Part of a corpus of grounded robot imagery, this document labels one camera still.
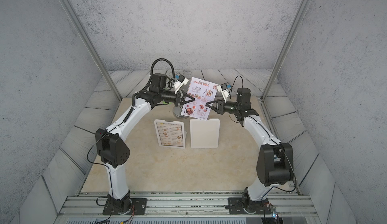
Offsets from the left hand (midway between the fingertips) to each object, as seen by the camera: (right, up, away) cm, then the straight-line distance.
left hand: (195, 100), depth 76 cm
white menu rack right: (+5, -19, +11) cm, 23 cm away
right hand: (+6, -2, +1) cm, 7 cm away
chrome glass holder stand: (-14, -6, +36) cm, 39 cm away
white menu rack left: (-6, -18, +9) cm, 21 cm away
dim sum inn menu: (-14, -19, +10) cm, 25 cm away
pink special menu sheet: (+4, +4, -1) cm, 6 cm away
